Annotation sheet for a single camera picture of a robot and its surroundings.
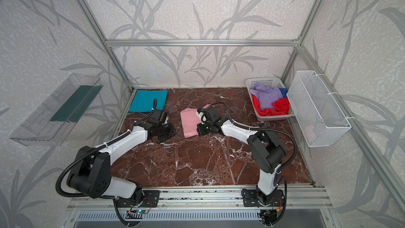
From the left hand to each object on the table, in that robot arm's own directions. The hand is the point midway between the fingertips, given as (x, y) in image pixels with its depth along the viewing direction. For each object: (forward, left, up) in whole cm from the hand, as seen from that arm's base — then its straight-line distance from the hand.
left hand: (179, 128), depth 89 cm
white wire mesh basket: (-10, -62, +27) cm, 68 cm away
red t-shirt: (+16, -64, -1) cm, 66 cm away
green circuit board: (-39, +12, -7) cm, 41 cm away
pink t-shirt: (+9, -5, -7) cm, 12 cm away
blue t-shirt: (+29, -68, 0) cm, 74 cm away
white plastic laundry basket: (+38, -46, -1) cm, 60 cm away
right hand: (+3, -11, -1) cm, 11 cm away
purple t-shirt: (+25, -56, -1) cm, 61 cm away
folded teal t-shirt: (+25, +29, -7) cm, 39 cm away
